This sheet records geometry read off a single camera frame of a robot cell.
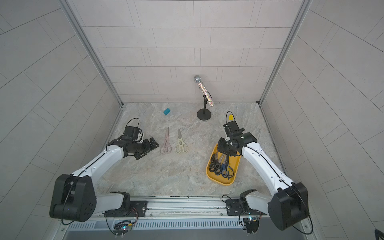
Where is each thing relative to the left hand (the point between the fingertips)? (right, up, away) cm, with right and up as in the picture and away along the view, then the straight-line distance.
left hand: (156, 146), depth 87 cm
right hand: (+35, +1, -7) cm, 36 cm away
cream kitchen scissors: (+14, -1, +7) cm, 15 cm away
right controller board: (+50, -33, -18) cm, 62 cm away
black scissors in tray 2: (+35, -10, -4) cm, 37 cm away
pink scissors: (+5, -1, +6) cm, 8 cm away
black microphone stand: (+29, +19, +22) cm, 41 cm away
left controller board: (-9, -32, -21) cm, 39 cm away
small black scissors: (+33, -9, -4) cm, 34 cm away
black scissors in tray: (+42, -14, -4) cm, 45 cm away
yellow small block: (+48, +16, +22) cm, 55 cm away
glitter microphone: (+24, +41, +5) cm, 48 cm away
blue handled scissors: (+39, -10, -4) cm, 41 cm away
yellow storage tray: (+46, -9, 0) cm, 46 cm away
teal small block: (0, +21, +25) cm, 32 cm away
